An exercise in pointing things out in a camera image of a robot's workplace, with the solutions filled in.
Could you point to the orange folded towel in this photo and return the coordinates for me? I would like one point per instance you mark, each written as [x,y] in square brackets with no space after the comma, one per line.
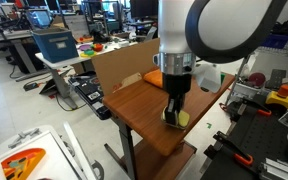
[154,78]

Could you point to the dark red disc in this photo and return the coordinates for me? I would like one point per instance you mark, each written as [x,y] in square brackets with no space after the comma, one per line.
[257,79]

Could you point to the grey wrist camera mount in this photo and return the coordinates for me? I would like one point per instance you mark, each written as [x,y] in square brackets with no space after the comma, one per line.
[210,78]

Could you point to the yellow sponge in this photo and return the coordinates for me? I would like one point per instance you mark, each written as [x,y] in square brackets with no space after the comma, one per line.
[183,118]

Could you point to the blue plastic crate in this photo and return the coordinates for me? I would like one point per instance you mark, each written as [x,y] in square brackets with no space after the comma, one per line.
[280,40]

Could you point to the wooden table with grey legs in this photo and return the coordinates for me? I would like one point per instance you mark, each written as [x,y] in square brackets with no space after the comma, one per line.
[140,110]

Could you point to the brown cardboard panel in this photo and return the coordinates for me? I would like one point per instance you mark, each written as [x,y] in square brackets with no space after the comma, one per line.
[127,65]

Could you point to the blue storage bin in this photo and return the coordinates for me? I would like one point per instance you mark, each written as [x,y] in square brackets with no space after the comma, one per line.
[55,45]

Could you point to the yellow emergency stop button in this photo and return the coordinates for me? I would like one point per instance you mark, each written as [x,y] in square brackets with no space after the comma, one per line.
[281,96]

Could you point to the white table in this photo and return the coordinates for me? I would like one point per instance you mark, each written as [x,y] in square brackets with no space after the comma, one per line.
[62,66]

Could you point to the green tape piece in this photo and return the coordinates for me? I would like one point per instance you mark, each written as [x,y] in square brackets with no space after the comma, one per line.
[209,125]

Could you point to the yellow toy piece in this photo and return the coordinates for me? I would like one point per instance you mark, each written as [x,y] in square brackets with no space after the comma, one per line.
[84,55]

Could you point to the black perforated breadboard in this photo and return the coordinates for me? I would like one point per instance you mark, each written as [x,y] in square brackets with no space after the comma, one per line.
[260,140]

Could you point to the black box with stickers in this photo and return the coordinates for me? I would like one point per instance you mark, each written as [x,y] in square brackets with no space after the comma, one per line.
[90,93]

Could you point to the purple toy plate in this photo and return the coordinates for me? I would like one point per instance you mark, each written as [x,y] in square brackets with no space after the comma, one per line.
[84,47]

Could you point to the black monitor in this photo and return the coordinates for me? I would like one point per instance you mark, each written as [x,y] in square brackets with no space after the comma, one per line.
[144,8]

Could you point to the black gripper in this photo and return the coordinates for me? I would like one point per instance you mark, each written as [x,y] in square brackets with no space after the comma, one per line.
[176,83]

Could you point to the green toy plate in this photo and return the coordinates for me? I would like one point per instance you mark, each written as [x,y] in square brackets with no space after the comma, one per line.
[89,52]

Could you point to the grey metal pole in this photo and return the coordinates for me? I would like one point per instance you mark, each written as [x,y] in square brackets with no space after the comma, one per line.
[242,73]

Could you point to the red toy bowl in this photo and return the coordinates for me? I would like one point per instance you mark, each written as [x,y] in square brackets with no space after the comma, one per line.
[98,47]

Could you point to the aluminium extrusion bar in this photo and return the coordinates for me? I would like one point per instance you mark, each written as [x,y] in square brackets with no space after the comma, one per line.
[280,170]

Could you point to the black perforated plate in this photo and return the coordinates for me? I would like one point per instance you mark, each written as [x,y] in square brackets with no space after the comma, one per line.
[277,78]

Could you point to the orange triangular toy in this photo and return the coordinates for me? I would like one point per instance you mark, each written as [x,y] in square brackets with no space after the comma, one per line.
[22,164]

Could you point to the black power adapter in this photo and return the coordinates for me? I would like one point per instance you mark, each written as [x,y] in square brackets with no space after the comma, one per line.
[30,86]

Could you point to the white cart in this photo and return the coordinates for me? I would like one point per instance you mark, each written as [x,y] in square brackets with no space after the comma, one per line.
[50,156]

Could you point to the grey desk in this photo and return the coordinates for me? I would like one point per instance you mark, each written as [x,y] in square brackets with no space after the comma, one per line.
[17,43]

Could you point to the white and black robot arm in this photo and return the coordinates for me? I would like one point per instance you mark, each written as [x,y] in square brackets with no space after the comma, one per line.
[175,26]

